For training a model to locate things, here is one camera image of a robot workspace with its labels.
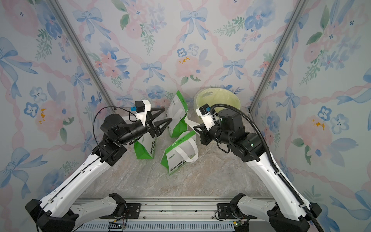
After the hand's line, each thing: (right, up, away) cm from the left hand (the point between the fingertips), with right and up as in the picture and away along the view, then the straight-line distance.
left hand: (167, 113), depth 57 cm
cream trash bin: (+26, +14, +35) cm, 46 cm away
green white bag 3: (+6, -17, +13) cm, 22 cm away
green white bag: (-16, -17, +24) cm, 33 cm away
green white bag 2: (+2, +3, +33) cm, 33 cm away
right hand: (+12, -5, +5) cm, 14 cm away
